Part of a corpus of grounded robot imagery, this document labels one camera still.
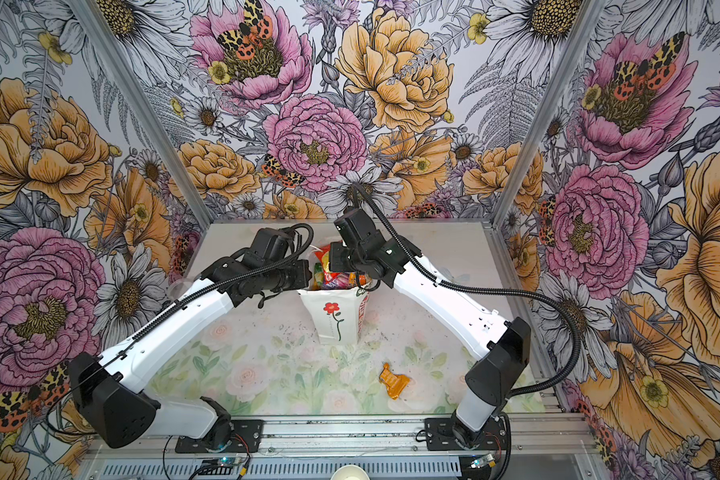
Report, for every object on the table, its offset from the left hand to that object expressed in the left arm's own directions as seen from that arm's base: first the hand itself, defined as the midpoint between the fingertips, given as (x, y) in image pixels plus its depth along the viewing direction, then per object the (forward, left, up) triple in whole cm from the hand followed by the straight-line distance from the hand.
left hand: (308, 283), depth 78 cm
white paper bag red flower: (-6, -7, -4) cm, 11 cm away
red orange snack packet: (-1, -6, +3) cm, 7 cm away
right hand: (+2, -7, +6) cm, 9 cm away
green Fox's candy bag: (+4, -2, -2) cm, 5 cm away
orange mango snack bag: (-7, -13, +12) cm, 19 cm away
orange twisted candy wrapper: (-19, -22, -20) cm, 35 cm away
